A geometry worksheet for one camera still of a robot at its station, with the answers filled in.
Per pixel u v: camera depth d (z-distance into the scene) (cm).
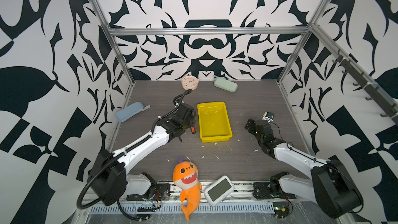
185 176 71
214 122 100
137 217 68
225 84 116
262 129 67
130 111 100
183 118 62
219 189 72
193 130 81
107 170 39
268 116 77
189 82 116
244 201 73
